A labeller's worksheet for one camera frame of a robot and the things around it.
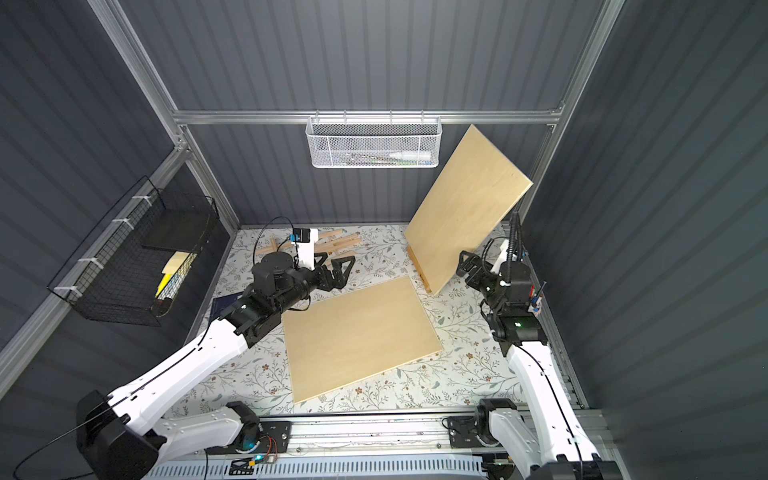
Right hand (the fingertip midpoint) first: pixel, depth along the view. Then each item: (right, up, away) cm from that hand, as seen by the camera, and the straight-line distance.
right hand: (480, 259), depth 75 cm
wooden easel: (-12, -4, +26) cm, 29 cm away
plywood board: (-35, -24, +16) cm, 46 cm away
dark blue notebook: (-81, -16, +26) cm, 86 cm away
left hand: (-34, 0, -5) cm, 34 cm away
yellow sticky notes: (-78, -2, -1) cm, 78 cm away
